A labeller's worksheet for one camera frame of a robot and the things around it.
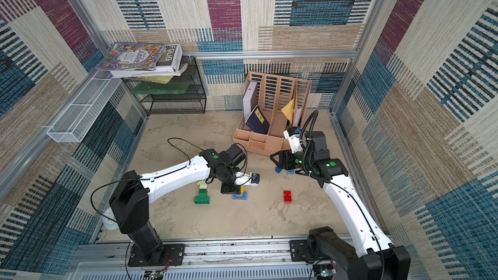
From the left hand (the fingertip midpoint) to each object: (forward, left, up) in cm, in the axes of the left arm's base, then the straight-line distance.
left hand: (239, 184), depth 83 cm
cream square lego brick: (+2, +16, -4) cm, 17 cm away
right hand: (+6, -15, +13) cm, 21 cm away
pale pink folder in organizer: (+22, -25, +18) cm, 38 cm away
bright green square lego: (-1, +16, -7) cm, 18 cm away
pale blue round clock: (-21, +30, +26) cm, 45 cm away
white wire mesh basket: (+13, +58, +26) cm, 65 cm away
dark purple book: (+34, -9, +2) cm, 35 cm away
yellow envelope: (+27, -22, +17) cm, 39 cm away
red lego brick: (-3, -21, -7) cm, 22 cm away
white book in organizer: (+39, -5, +13) cm, 41 cm away
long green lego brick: (-4, +16, -6) cm, 18 cm away
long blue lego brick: (-3, -2, -5) cm, 6 cm away
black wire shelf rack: (+55, +33, +4) cm, 64 cm away
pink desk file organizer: (+53, -25, -1) cm, 59 cm away
